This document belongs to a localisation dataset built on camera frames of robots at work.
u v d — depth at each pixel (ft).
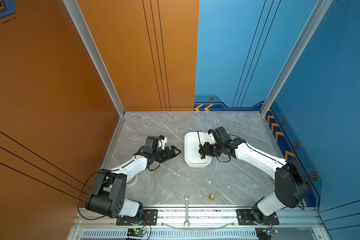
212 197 2.53
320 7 2.29
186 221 2.41
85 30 2.53
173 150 2.59
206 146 2.57
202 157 2.68
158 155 2.47
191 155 3.23
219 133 2.24
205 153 2.47
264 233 2.31
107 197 1.41
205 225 2.38
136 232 2.32
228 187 2.71
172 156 2.55
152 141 2.33
